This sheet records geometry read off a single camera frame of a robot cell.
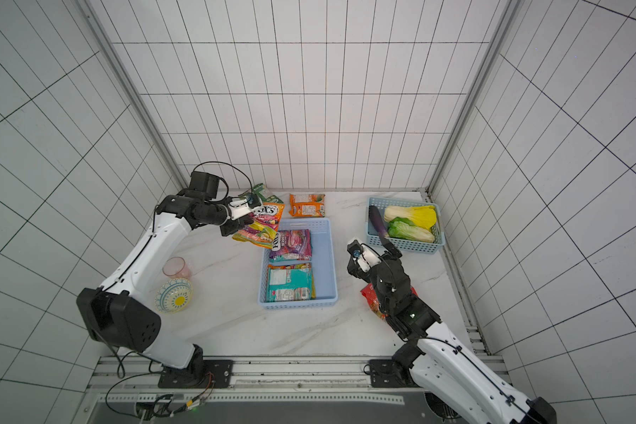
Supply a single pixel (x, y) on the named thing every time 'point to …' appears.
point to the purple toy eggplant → (377, 220)
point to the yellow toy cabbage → (422, 215)
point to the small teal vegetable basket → (372, 234)
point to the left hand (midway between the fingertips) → (243, 220)
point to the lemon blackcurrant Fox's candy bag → (266, 221)
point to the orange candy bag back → (307, 205)
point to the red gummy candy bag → (374, 301)
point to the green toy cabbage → (404, 228)
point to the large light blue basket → (323, 258)
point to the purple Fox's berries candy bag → (292, 243)
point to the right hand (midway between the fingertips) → (361, 241)
